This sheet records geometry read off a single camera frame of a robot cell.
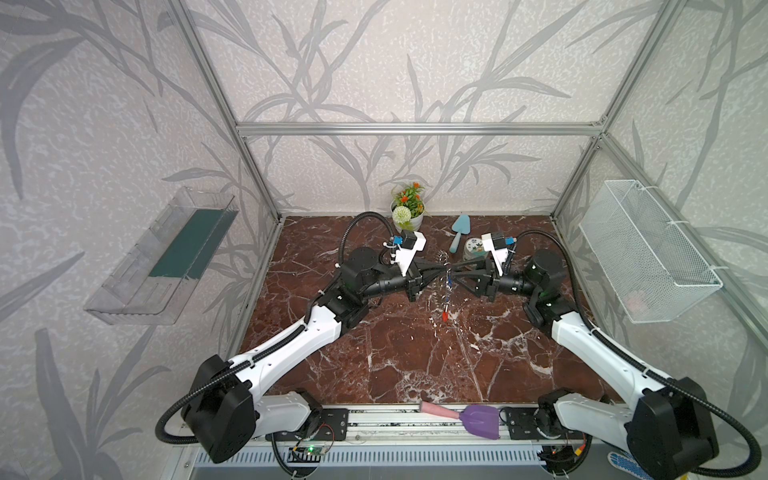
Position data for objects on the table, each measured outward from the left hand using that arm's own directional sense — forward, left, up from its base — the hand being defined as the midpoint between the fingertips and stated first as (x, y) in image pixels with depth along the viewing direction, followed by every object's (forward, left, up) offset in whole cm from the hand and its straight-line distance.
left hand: (447, 264), depth 65 cm
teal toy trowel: (+43, -14, -36) cm, 58 cm away
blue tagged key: (-3, -1, -3) cm, 4 cm away
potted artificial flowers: (+37, +8, -20) cm, 43 cm away
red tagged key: (+2, -3, -32) cm, 32 cm away
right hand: (+2, -2, -4) cm, 5 cm away
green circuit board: (-32, +31, -33) cm, 56 cm away
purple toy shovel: (-25, -10, -32) cm, 42 cm away
